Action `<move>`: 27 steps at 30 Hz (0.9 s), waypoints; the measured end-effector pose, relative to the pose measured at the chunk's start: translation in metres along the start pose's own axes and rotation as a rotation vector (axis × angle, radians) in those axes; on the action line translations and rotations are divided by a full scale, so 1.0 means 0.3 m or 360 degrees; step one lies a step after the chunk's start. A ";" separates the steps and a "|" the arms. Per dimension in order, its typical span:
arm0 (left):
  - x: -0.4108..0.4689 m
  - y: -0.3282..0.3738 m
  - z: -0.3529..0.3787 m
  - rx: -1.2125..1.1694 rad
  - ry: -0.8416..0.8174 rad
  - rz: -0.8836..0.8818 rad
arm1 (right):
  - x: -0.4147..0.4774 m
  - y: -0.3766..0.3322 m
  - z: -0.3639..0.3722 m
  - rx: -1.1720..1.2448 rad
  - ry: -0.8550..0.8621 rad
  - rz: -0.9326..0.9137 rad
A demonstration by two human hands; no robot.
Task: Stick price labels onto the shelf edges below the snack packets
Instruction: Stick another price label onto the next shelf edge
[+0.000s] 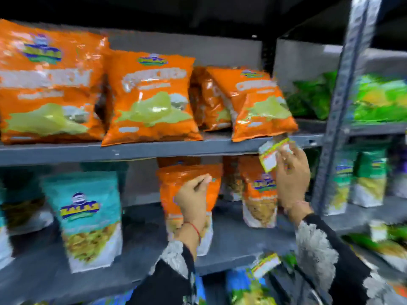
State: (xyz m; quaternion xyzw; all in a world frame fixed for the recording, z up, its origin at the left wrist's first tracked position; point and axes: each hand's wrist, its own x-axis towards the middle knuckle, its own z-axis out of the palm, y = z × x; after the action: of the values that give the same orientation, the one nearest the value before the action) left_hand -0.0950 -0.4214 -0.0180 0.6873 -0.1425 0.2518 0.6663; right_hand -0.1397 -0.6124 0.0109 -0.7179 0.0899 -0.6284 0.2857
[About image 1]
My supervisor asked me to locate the person's right hand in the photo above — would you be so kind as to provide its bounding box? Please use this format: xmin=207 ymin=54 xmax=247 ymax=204
xmin=275 ymin=143 xmax=312 ymax=214

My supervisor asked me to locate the person's left hand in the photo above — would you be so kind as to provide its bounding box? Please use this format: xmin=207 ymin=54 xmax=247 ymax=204
xmin=174 ymin=174 xmax=213 ymax=233

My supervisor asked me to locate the white yellow shelf price label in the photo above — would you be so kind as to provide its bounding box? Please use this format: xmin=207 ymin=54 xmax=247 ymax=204
xmin=251 ymin=253 xmax=282 ymax=280
xmin=258 ymin=138 xmax=295 ymax=174
xmin=369 ymin=220 xmax=389 ymax=243

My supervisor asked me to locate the orange snack pouch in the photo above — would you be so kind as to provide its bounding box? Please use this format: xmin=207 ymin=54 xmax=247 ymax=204
xmin=156 ymin=163 xmax=223 ymax=256
xmin=157 ymin=156 xmax=201 ymax=169
xmin=222 ymin=155 xmax=245 ymax=202
xmin=238 ymin=155 xmax=279 ymax=229

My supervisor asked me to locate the person's right forearm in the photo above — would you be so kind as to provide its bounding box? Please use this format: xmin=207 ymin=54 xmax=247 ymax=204
xmin=286 ymin=201 xmax=407 ymax=305

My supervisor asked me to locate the person's left forearm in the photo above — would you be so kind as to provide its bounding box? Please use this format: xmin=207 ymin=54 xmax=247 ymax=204
xmin=127 ymin=219 xmax=211 ymax=305

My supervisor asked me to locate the large orange snack bag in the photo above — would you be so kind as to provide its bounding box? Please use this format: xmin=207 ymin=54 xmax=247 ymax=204
xmin=206 ymin=67 xmax=299 ymax=143
xmin=189 ymin=66 xmax=233 ymax=132
xmin=0 ymin=18 xmax=110 ymax=145
xmin=101 ymin=50 xmax=203 ymax=147

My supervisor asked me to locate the green standing snack pouch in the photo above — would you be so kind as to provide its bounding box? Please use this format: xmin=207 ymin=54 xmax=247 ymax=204
xmin=349 ymin=148 xmax=389 ymax=209
xmin=324 ymin=150 xmax=359 ymax=217

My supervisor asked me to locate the grey metal shelf rack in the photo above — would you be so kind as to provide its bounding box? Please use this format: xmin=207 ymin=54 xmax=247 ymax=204
xmin=0 ymin=0 xmax=407 ymax=305

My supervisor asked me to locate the large green snack bag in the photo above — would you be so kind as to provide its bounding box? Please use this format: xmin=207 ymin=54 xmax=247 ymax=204
xmin=284 ymin=71 xmax=338 ymax=121
xmin=351 ymin=74 xmax=407 ymax=123

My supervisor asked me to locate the blue snack packet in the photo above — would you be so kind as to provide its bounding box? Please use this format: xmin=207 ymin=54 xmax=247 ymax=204
xmin=195 ymin=274 xmax=208 ymax=305
xmin=225 ymin=268 xmax=278 ymax=305

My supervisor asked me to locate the teal standing snack pouch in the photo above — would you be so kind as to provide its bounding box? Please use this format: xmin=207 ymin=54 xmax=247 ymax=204
xmin=0 ymin=216 xmax=15 ymax=271
xmin=41 ymin=171 xmax=124 ymax=274
xmin=0 ymin=173 xmax=54 ymax=236

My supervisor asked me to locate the green snack packet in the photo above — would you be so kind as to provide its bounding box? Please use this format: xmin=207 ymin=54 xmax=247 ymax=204
xmin=343 ymin=224 xmax=407 ymax=273

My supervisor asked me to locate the red thread bracelet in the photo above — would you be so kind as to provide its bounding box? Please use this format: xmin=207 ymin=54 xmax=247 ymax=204
xmin=183 ymin=221 xmax=203 ymax=244

